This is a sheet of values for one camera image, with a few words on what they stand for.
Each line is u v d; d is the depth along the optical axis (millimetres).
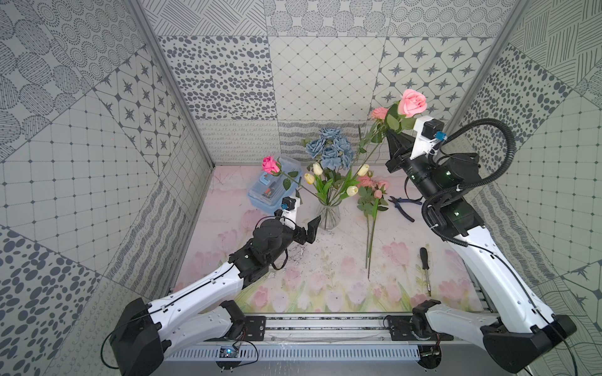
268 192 980
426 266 863
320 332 745
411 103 454
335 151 788
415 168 512
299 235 657
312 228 650
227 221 1005
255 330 734
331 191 881
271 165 652
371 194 1041
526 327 369
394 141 545
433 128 441
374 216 1007
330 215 951
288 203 613
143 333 390
